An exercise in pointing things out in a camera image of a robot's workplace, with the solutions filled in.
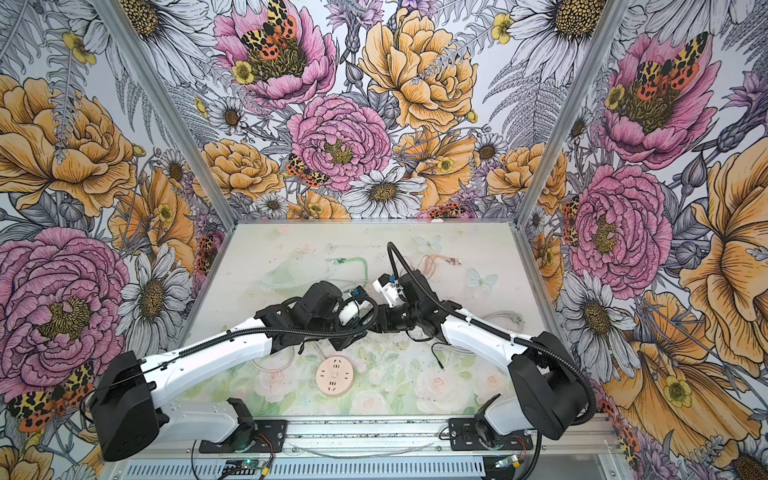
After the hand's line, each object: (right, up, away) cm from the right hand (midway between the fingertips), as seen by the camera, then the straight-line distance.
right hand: (366, 334), depth 78 cm
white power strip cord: (+42, +2, +16) cm, 45 cm away
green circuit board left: (-26, -28, -7) cm, 39 cm away
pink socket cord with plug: (-28, -12, +7) cm, 31 cm away
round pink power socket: (-9, -12, +3) cm, 15 cm away
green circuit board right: (+35, -28, -7) cm, 45 cm away
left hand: (-3, -1, +1) cm, 3 cm away
